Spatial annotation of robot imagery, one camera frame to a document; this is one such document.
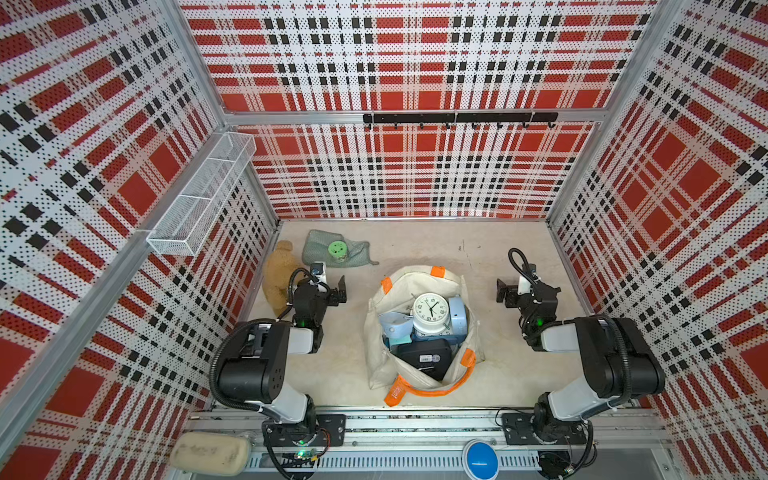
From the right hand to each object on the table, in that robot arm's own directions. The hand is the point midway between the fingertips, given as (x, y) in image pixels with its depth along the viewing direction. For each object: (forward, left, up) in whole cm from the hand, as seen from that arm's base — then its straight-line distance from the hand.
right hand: (515, 278), depth 95 cm
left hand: (0, +59, +2) cm, 59 cm away
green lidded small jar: (+15, +60, -2) cm, 62 cm away
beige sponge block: (-46, +81, -1) cm, 93 cm away
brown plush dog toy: (-3, +71, +13) cm, 72 cm away
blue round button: (-47, +18, -6) cm, 51 cm away
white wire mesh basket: (+11, +104, +15) cm, 106 cm away
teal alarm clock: (-20, +38, +8) cm, 44 cm away
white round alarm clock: (-15, +28, +6) cm, 33 cm away
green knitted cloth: (+19, +70, -7) cm, 73 cm away
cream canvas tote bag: (-11, +38, +10) cm, 41 cm away
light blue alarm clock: (-18, +22, +11) cm, 30 cm away
